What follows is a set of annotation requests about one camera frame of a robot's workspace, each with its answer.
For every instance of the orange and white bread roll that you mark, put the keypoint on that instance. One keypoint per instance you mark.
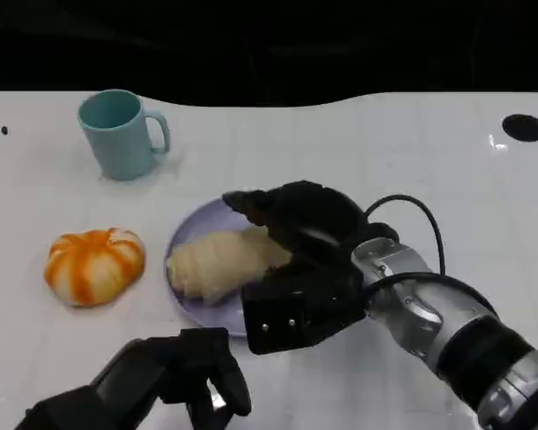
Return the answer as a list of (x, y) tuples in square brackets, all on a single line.
[(94, 269)]

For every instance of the pale green mug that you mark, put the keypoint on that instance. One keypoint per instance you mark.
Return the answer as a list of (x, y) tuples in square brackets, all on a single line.
[(116, 143)]

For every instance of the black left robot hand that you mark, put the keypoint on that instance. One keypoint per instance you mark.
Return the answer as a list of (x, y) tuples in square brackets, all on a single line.
[(170, 372)]

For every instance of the lilac plate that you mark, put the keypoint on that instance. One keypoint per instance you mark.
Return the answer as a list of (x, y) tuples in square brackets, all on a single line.
[(193, 224)]

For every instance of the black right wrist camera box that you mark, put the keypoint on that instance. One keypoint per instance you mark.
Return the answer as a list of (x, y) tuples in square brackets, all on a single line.
[(296, 313)]

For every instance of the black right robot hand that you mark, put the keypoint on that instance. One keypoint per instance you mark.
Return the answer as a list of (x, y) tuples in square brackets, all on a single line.
[(318, 219)]

